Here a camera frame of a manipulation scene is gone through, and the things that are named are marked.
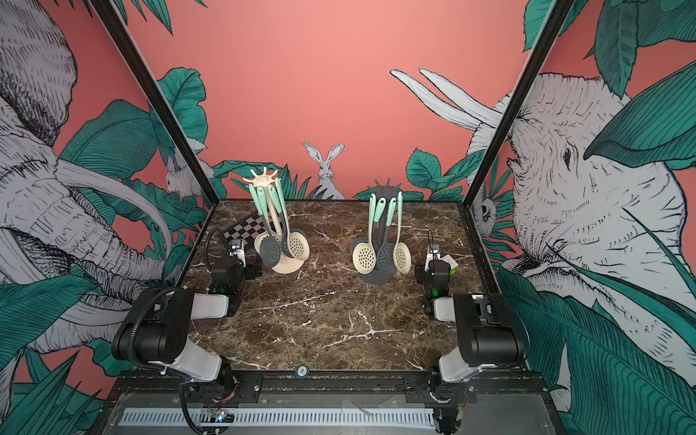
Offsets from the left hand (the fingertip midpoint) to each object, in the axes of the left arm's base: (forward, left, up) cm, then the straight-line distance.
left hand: (246, 251), depth 94 cm
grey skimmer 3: (-8, -48, +6) cm, 49 cm away
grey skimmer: (-2, -10, +5) cm, 11 cm away
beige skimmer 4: (-7, -54, +5) cm, 55 cm away
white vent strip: (-48, -19, -8) cm, 53 cm away
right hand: (-4, -66, -1) cm, 66 cm away
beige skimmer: (0, -9, +10) cm, 14 cm away
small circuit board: (-47, -1, -8) cm, 48 cm away
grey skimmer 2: (-3, -16, +7) cm, 17 cm away
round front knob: (-37, -22, -8) cm, 44 cm away
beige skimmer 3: (-7, -42, +5) cm, 42 cm away
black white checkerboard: (+13, +4, -4) cm, 14 cm away
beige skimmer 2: (-2, -19, +4) cm, 20 cm away
